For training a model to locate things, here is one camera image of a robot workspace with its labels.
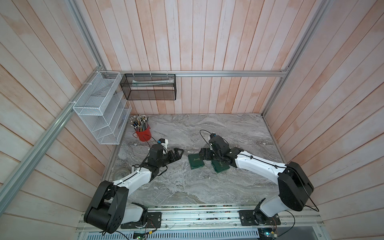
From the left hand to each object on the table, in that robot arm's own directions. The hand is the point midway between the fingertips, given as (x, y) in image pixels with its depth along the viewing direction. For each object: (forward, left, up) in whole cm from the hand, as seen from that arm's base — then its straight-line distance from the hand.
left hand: (179, 154), depth 87 cm
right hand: (+1, -15, 0) cm, 15 cm away
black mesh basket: (+46, +25, +16) cm, 54 cm away
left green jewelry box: (-1, -10, -5) cm, 11 cm away
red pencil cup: (+17, +25, -4) cm, 31 cm away
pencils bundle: (+18, +26, +8) cm, 33 cm away
